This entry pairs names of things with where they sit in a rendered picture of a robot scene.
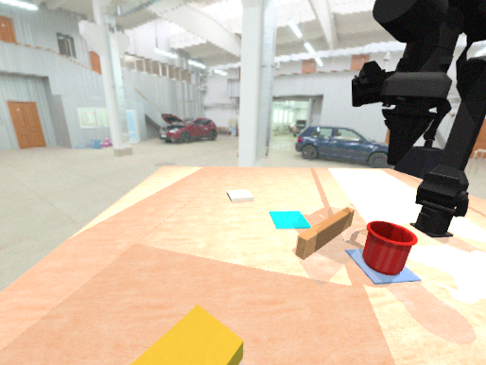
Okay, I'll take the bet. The red cup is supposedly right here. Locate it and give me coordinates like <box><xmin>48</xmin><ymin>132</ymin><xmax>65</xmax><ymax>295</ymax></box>
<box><xmin>362</xmin><ymin>221</ymin><xmax>418</xmax><ymax>275</ymax></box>

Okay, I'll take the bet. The yellow rectangular block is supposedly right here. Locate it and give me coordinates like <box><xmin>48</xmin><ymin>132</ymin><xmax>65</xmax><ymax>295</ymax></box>
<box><xmin>131</xmin><ymin>304</ymin><xmax>244</xmax><ymax>365</ymax></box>

